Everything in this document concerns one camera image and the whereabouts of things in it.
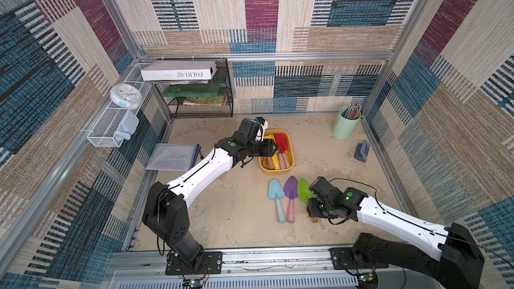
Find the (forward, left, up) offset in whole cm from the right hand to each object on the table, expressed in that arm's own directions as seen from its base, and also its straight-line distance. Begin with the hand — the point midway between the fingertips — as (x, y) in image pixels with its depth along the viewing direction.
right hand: (310, 208), depth 81 cm
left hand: (+19, +14, +16) cm, 29 cm away
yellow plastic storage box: (+27, +5, +2) cm, 28 cm away
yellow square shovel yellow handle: (+23, +13, 0) cm, 26 cm away
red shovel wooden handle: (+33, +9, +1) cm, 35 cm away
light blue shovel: (+9, +13, -5) cm, 17 cm away
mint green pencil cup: (+40, -23, +6) cm, 46 cm away
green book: (+52, +55, +19) cm, 78 cm away
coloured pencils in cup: (+43, -26, +11) cm, 51 cm away
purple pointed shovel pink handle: (+23, +10, -1) cm, 25 cm away
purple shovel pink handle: (+9, +6, -4) cm, 12 cm away
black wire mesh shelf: (+58, +69, +4) cm, 90 cm away
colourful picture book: (+48, +47, +16) cm, 69 cm away
